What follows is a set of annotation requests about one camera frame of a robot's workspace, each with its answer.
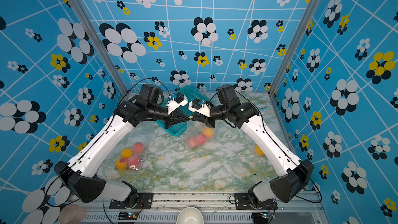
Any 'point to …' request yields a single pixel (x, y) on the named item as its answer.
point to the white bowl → (190, 215)
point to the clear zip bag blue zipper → (131, 156)
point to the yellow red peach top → (208, 132)
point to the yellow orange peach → (121, 163)
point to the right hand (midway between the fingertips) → (195, 114)
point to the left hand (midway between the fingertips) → (190, 116)
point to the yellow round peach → (258, 151)
